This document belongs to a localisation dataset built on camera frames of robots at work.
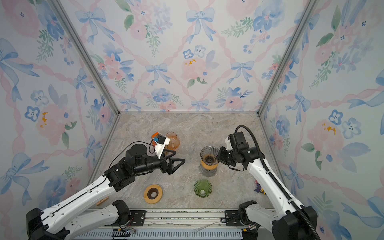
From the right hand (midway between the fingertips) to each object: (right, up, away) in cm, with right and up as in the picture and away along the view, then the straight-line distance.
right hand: (216, 156), depth 78 cm
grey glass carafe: (-3, -10, +5) cm, 12 cm away
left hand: (-17, +2, -13) cm, 22 cm away
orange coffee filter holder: (-37, +9, +15) cm, 41 cm away
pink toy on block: (-41, -9, -30) cm, 52 cm away
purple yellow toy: (+24, -19, +3) cm, 31 cm away
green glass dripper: (-6, -19, +5) cm, 21 cm away
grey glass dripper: (-4, 0, +3) cm, 5 cm away
